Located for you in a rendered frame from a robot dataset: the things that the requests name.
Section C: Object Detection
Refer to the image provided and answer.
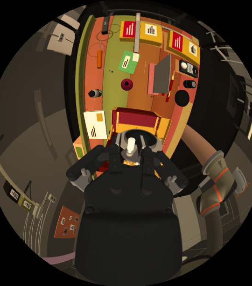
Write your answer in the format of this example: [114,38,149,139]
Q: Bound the beige small box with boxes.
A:
[32,205,44,219]

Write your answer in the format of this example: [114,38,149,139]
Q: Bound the dark red bellows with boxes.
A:
[116,110,160,130]

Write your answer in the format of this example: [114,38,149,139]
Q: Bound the white press-focus tab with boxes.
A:
[126,137,136,155]

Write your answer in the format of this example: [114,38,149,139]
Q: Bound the whitish grey object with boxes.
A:
[231,166,251,195]

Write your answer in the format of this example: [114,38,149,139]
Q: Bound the black meter with white dome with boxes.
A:
[179,59,199,79]

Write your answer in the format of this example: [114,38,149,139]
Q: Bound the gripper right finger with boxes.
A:
[140,135,189,193]

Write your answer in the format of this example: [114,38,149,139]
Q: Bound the white wire rack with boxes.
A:
[205,30,232,61]

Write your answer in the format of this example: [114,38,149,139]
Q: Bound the red pencil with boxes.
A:
[165,71,176,103]

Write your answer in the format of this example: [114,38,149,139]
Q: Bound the dark red ball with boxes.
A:
[120,78,133,92]

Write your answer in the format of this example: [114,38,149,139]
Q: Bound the orange box with green label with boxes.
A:
[72,136,85,161]

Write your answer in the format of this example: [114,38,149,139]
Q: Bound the yellow copy camera body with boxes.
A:
[107,107,172,172]

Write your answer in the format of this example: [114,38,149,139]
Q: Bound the green card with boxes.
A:
[118,50,141,74]

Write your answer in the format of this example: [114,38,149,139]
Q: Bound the black rectangular block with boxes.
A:
[101,16,110,36]

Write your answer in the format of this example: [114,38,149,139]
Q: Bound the grey round shutter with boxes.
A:
[117,128,163,164]

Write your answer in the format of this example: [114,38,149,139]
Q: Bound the pink rack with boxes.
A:
[147,63,161,96]

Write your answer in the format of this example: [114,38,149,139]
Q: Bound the black shelf bracket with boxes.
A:
[24,180,32,200]

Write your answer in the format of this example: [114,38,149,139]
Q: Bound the orange-handled screwdriver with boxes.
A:
[96,40,103,69]

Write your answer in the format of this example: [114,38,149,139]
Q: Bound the black round disc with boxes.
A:
[175,89,190,107]

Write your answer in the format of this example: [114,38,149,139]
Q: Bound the yellow box with red label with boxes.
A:
[166,29,201,65]
[119,20,164,49]

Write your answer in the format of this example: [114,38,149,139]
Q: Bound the cream card with yellow square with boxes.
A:
[83,110,108,140]

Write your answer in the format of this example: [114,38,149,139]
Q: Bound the olive box with white label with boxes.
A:
[17,195,35,213]

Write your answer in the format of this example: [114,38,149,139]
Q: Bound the grey upright bar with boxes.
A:
[134,12,141,54]

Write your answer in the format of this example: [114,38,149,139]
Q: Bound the dark box with white label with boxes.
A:
[3,180,21,203]

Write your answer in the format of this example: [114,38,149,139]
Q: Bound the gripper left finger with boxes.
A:
[65,133,124,192]

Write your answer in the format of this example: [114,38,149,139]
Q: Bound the beige wall panel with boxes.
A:
[46,21,77,57]

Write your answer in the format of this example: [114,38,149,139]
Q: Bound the beige wall shelf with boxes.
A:
[0,137,42,211]

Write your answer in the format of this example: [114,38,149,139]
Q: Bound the black and white cylinder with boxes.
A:
[88,88,103,99]

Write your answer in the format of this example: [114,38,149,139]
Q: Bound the orange notice board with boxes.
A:
[54,205,81,240]

